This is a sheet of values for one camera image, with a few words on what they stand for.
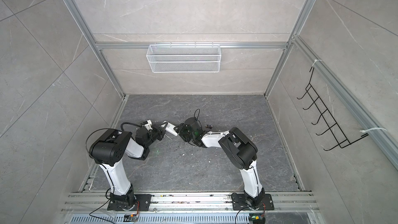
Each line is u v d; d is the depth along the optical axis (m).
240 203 0.73
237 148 0.54
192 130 0.75
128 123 0.88
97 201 0.76
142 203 0.73
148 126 0.90
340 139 0.60
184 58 1.01
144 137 0.76
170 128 0.91
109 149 0.51
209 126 1.01
